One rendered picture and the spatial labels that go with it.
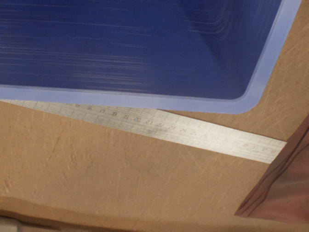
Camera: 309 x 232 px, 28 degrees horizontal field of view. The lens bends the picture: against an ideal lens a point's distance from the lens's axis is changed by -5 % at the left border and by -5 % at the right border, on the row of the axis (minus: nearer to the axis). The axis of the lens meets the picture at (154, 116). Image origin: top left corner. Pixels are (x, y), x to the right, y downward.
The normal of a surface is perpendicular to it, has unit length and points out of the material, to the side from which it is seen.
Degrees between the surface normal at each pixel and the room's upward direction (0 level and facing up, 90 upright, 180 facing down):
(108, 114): 0
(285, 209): 30
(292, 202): 1
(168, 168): 0
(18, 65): 90
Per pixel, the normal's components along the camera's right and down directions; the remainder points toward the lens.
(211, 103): 0.11, 0.73
